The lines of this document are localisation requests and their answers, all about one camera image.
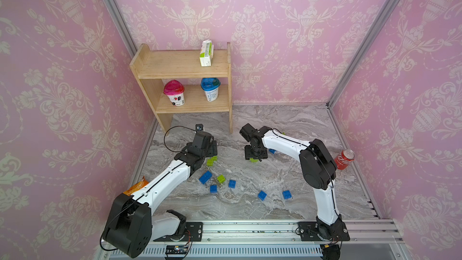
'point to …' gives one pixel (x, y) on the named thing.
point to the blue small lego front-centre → (261, 195)
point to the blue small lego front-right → (287, 194)
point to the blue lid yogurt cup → (210, 86)
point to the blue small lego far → (272, 150)
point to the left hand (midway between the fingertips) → (207, 145)
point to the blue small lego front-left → (213, 188)
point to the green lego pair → (210, 162)
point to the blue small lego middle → (232, 183)
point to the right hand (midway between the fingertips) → (253, 157)
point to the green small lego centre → (221, 179)
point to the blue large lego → (205, 177)
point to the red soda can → (342, 160)
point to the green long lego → (254, 160)
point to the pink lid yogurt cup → (175, 91)
